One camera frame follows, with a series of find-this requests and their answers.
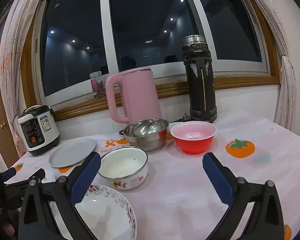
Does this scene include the person's left hand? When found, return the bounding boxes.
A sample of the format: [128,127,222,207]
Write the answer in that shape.
[2,222,16,237]

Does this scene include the pink electric kettle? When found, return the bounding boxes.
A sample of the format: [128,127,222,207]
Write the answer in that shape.
[105,67,162,124]

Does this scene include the pale printed curtain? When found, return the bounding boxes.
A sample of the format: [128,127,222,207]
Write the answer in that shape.
[237,0,298,130]
[0,0,53,158]

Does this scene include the white tablecloth with orange print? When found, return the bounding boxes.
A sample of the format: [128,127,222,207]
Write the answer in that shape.
[5,111,300,240]

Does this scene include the stainless steel bowl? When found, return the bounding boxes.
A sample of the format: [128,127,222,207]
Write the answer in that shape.
[123,118,170,152]

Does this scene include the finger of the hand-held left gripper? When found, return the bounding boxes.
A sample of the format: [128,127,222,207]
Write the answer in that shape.
[1,169,17,182]
[4,169,46,188]

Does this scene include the grey plate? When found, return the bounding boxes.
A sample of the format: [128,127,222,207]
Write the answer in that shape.
[49,137,97,168]

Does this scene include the black worn thermos flask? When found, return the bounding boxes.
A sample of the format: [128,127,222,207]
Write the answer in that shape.
[182,34,217,123]

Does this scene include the window with wooden frame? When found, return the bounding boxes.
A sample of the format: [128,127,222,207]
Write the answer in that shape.
[21,0,280,122]

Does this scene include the white enamel bowl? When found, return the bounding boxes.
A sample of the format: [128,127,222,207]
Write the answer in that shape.
[97,147,149,187]

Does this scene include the white black rice cooker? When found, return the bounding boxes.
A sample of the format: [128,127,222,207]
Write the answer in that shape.
[17,104,60,156]

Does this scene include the red plastic bowl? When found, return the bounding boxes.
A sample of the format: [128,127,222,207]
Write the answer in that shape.
[170,121,217,155]

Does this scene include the black power cord with plug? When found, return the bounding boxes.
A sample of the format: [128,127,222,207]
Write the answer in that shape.
[119,114,190,137]

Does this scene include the clear jar of snacks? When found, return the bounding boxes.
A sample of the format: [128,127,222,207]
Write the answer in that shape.
[89,71,107,98]

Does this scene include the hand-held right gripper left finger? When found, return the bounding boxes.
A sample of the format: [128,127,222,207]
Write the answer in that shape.
[18,152,102,240]

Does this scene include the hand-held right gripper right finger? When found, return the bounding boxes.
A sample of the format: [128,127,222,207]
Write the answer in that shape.
[202,152,285,240]

